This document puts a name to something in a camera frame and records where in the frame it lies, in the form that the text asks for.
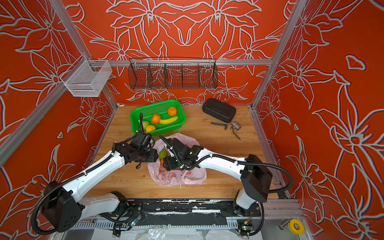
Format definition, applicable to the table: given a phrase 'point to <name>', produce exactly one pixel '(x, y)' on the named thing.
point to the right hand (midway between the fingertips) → (165, 163)
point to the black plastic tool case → (219, 110)
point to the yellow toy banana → (165, 121)
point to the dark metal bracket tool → (225, 125)
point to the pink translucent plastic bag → (159, 175)
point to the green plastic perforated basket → (160, 108)
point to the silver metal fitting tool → (235, 126)
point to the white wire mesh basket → (86, 78)
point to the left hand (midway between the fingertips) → (155, 155)
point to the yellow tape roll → (291, 223)
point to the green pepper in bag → (162, 154)
